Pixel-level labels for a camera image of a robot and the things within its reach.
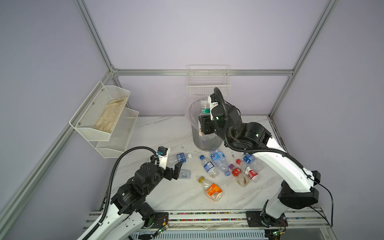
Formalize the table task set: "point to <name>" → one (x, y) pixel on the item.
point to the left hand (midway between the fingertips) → (172, 159)
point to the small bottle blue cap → (209, 167)
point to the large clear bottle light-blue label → (219, 158)
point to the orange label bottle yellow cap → (213, 191)
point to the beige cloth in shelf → (107, 120)
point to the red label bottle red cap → (250, 172)
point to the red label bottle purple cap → (236, 171)
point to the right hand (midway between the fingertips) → (202, 115)
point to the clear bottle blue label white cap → (180, 157)
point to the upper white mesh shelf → (96, 117)
